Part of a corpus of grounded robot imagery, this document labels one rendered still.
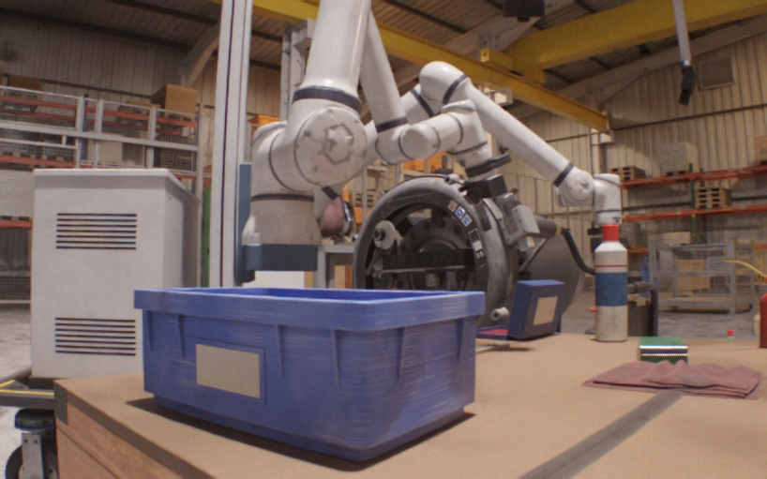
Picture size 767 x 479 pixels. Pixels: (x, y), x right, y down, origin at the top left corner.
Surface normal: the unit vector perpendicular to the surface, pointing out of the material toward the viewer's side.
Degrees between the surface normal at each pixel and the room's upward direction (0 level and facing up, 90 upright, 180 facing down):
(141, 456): 90
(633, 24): 90
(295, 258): 90
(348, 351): 90
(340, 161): 99
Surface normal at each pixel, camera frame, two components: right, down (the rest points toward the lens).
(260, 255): 0.15, -0.07
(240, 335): -0.58, -0.06
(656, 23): -0.76, -0.05
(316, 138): 0.42, 0.03
